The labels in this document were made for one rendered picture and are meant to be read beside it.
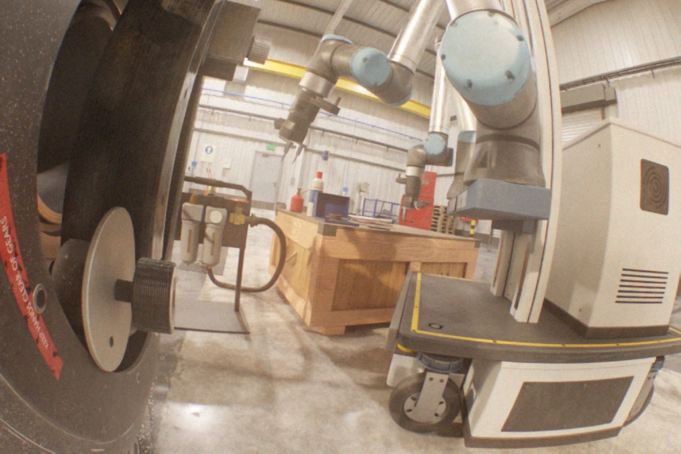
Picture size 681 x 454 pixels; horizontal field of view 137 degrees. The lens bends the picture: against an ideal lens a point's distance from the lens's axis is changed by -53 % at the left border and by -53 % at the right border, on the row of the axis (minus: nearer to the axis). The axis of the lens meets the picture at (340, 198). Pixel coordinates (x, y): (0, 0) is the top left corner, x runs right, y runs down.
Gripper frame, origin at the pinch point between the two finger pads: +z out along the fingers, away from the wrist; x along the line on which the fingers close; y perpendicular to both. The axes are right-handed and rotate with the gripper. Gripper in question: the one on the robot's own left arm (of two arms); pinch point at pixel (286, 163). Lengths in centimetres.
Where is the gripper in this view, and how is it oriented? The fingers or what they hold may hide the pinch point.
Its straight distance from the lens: 79.1
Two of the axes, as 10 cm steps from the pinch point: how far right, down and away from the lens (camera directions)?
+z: -4.5, 8.6, 2.5
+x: -4.5, 0.2, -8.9
